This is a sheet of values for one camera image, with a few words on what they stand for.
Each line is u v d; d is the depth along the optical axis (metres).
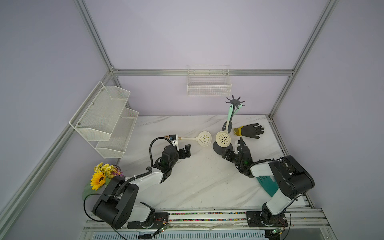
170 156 0.67
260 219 0.73
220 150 0.93
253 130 1.11
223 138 0.91
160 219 0.74
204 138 1.04
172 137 0.76
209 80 0.95
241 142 0.86
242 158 0.75
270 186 0.81
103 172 0.64
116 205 0.42
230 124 0.96
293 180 0.47
